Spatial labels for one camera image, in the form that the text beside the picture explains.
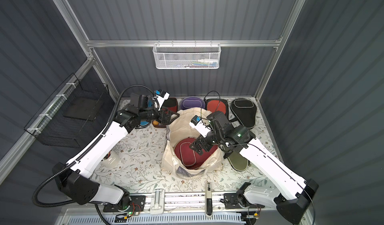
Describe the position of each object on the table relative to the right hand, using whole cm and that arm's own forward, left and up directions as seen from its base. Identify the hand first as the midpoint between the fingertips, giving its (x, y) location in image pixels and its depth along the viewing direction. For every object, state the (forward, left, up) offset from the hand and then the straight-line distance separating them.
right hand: (198, 139), depth 68 cm
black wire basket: (+11, +63, +4) cm, 64 cm away
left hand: (+12, +12, +4) cm, 17 cm away
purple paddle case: (+47, +5, -24) cm, 53 cm away
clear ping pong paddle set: (+44, -13, -25) cm, 53 cm away
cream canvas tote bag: (+14, +11, -12) cm, 21 cm away
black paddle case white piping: (+37, -34, -23) cm, 55 cm away
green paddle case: (-1, -23, -25) cm, 34 cm away
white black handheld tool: (-23, -5, -21) cm, 32 cm away
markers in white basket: (+48, -4, +9) cm, 49 cm away
